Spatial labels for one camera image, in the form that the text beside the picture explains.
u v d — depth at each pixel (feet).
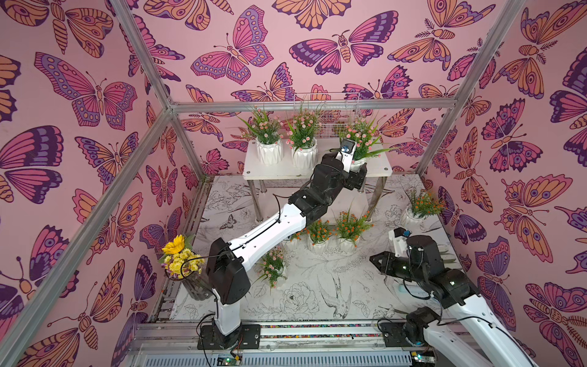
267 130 2.22
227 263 1.45
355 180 2.12
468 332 1.58
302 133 2.25
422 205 2.95
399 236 2.22
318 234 2.73
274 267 2.38
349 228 2.70
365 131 1.99
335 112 3.11
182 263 2.11
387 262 2.10
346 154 1.94
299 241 2.95
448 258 2.96
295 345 2.39
